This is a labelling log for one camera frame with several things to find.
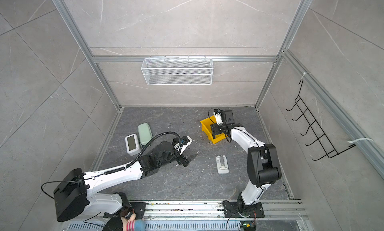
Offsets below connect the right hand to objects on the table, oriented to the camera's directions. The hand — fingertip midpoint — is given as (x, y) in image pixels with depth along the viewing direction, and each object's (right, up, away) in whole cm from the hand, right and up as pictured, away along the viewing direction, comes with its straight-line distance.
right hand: (217, 124), depth 96 cm
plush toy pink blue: (-43, -43, -31) cm, 68 cm away
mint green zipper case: (-49, -6, +6) cm, 50 cm away
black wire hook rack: (+41, -6, -32) cm, 53 cm away
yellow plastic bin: (-7, -1, +4) cm, 8 cm away
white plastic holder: (+2, -24, -8) cm, 25 cm away
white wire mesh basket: (-27, +36, +5) cm, 45 cm away
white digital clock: (-54, -13, -2) cm, 56 cm away
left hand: (-16, -9, -19) cm, 27 cm away
